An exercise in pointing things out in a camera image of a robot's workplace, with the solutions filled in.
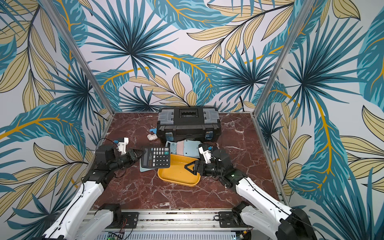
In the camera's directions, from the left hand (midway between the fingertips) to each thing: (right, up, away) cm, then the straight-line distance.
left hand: (146, 153), depth 76 cm
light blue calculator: (-6, -12, +13) cm, 19 cm away
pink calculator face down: (+16, 0, +21) cm, 26 cm away
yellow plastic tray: (+15, -15, +15) cm, 26 cm away
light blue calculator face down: (+23, 0, +17) cm, 29 cm away
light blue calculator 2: (+11, 0, +21) cm, 24 cm away
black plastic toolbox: (+25, +15, +14) cm, 32 cm away
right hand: (+22, -7, -2) cm, 23 cm away
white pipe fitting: (-4, +6, +25) cm, 26 cm away
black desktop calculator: (+5, -2, +1) cm, 6 cm away
